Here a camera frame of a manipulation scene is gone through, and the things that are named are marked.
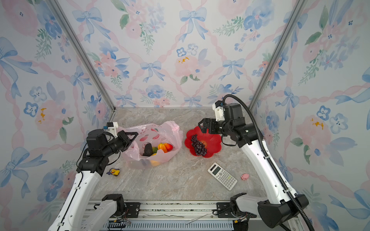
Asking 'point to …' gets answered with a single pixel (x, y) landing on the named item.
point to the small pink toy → (244, 176)
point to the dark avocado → (148, 149)
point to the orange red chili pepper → (163, 147)
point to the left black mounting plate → (133, 208)
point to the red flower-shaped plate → (212, 142)
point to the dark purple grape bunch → (200, 147)
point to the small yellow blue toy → (114, 172)
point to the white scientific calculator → (222, 176)
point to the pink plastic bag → (165, 132)
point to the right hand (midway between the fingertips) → (206, 123)
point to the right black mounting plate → (224, 211)
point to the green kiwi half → (154, 149)
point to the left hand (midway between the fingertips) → (138, 131)
